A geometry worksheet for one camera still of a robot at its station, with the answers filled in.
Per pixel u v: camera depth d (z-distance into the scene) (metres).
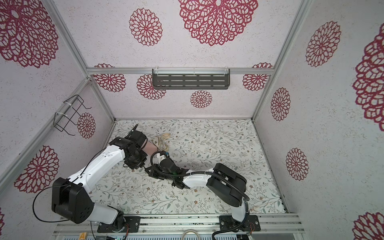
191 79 0.95
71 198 0.41
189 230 0.71
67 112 0.77
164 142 1.04
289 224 0.76
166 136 1.08
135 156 0.66
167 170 0.65
